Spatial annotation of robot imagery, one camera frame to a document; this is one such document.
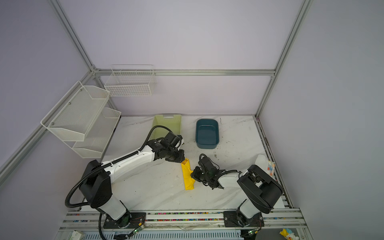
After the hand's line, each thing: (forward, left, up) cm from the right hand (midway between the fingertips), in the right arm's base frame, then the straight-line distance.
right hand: (189, 174), depth 88 cm
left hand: (+5, +3, +10) cm, 12 cm away
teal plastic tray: (+31, -11, 0) cm, 33 cm away
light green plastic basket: (+42, +15, -2) cm, 45 cm away
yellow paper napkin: (-4, 0, 0) cm, 4 cm away
